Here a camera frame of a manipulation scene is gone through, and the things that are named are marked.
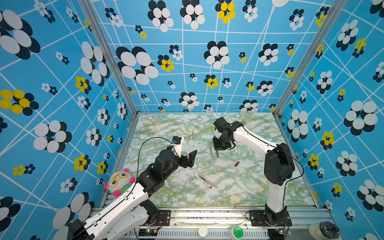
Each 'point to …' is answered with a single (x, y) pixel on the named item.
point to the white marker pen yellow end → (191, 137)
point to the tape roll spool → (323, 230)
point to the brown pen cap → (236, 164)
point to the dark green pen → (217, 155)
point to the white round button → (202, 232)
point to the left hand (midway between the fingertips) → (189, 148)
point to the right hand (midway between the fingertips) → (216, 148)
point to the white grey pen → (202, 181)
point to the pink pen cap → (187, 155)
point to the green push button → (236, 232)
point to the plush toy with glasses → (119, 181)
